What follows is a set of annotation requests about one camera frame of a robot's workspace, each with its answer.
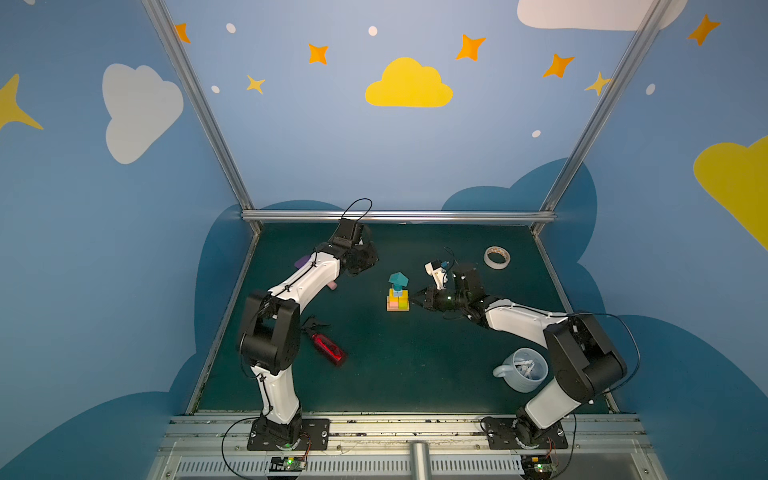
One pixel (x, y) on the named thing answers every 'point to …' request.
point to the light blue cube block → (398, 293)
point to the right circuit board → (538, 467)
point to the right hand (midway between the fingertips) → (412, 295)
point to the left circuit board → (287, 464)
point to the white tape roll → (499, 250)
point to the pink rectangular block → (393, 304)
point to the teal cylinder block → (398, 287)
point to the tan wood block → (396, 309)
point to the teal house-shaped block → (398, 278)
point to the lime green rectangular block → (403, 306)
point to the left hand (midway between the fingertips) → (382, 257)
